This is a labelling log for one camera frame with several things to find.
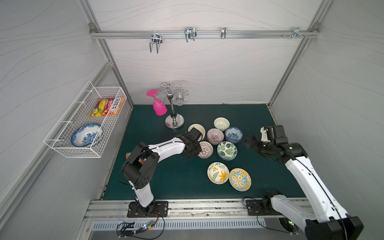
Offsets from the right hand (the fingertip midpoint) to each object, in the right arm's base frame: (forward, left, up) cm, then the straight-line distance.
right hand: (251, 144), depth 77 cm
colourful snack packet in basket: (+8, +77, +17) cm, 79 cm away
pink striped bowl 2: (+11, +17, -15) cm, 25 cm away
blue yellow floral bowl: (-13, +4, -17) cm, 22 cm away
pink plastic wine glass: (+25, +55, -1) cm, 60 cm away
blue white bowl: (+17, +5, -13) cm, 22 cm away
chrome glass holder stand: (+26, +46, -16) cm, 55 cm away
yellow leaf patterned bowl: (-10, +16, -17) cm, 25 cm away
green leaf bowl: (+1, +10, -16) cm, 19 cm away
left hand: (+1, +27, -14) cm, 30 cm away
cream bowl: (+17, +27, -11) cm, 34 cm away
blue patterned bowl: (+13, +5, -16) cm, 21 cm away
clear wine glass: (+35, +43, -3) cm, 56 cm away
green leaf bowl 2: (+7, +11, -14) cm, 19 cm away
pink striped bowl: (+14, +17, -15) cm, 27 cm away
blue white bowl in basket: (-8, +76, +16) cm, 78 cm away
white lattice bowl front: (+4, +23, -16) cm, 28 cm away
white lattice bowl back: (+26, +12, -17) cm, 33 cm away
